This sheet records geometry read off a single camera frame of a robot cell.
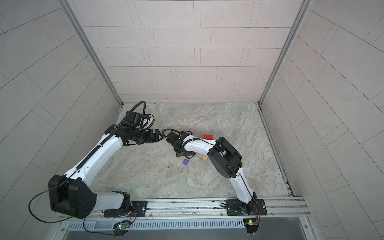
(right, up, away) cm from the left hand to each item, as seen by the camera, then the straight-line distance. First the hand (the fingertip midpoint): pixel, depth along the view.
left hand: (161, 135), depth 80 cm
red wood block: (+27, -3, +17) cm, 32 cm away
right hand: (+11, -13, +13) cm, 22 cm away
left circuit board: (-13, -38, -15) cm, 43 cm away
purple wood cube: (+13, -17, +7) cm, 22 cm away
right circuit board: (+45, -39, -10) cm, 60 cm away
